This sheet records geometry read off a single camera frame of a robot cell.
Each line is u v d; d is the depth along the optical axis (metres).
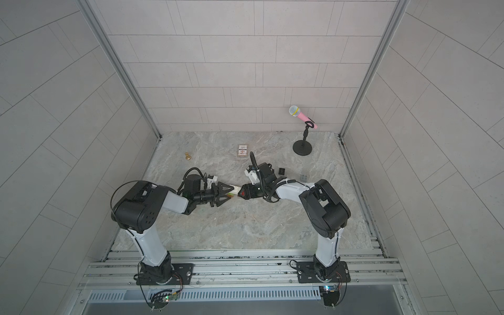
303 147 1.10
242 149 1.08
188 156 1.05
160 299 0.69
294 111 0.91
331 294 0.69
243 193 0.82
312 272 0.72
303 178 0.96
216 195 0.81
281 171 0.98
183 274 0.71
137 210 0.48
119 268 0.74
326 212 0.48
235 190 0.87
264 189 0.72
